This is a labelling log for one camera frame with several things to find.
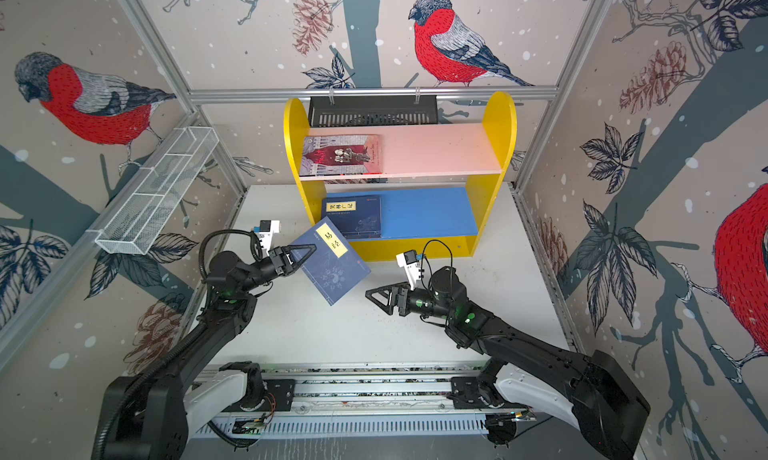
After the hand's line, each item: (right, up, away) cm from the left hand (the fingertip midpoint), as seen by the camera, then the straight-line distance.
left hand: (312, 254), depth 70 cm
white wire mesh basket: (-44, +10, +4) cm, 45 cm away
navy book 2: (+5, -3, +3) cm, 6 cm away
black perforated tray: (+11, +43, +25) cm, 51 cm away
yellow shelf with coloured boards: (+22, +17, +38) cm, 47 cm away
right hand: (+14, -11, 0) cm, 18 cm away
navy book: (+8, +9, +18) cm, 22 cm away
